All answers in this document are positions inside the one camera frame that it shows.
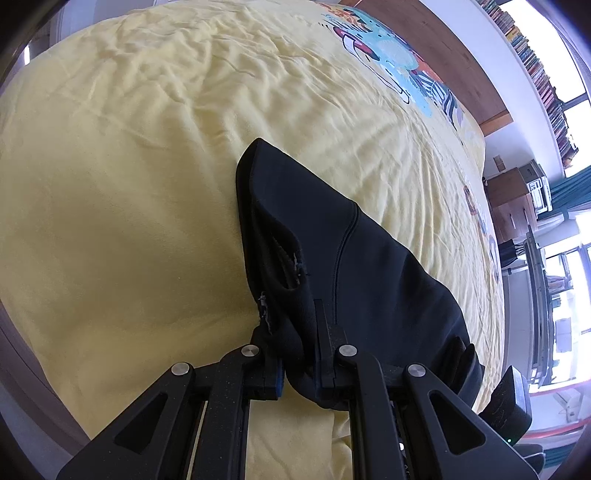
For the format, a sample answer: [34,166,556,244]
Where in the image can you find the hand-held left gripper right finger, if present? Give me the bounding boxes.
[313,299,539,480]

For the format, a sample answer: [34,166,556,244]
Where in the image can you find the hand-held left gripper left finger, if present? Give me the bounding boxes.
[57,343,285,480]

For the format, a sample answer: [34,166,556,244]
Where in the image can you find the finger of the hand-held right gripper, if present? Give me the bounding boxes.
[450,336,477,373]

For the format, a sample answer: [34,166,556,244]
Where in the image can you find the black pants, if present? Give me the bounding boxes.
[234,137,485,412]

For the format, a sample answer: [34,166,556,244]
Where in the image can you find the grey tilting desk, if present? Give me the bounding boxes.
[523,225,560,385]

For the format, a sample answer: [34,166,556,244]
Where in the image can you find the dark blue bag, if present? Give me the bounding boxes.
[499,239,527,269]

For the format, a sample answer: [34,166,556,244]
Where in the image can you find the wooden dresser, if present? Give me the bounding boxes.
[486,168,539,243]

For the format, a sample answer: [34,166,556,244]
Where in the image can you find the white printer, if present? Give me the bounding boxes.
[519,160,553,214]

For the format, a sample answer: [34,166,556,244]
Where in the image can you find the teal curtain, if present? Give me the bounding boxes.
[537,177,591,219]

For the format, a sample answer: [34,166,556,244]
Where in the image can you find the yellow printed blanket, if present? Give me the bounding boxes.
[0,0,507,480]

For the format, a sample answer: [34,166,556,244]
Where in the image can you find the row of books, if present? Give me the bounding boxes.
[477,0,581,163]

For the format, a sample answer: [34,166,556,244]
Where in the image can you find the wooden headboard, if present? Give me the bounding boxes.
[339,0,515,137]

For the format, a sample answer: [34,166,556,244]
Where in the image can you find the red metal frame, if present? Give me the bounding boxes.
[527,416,591,440]

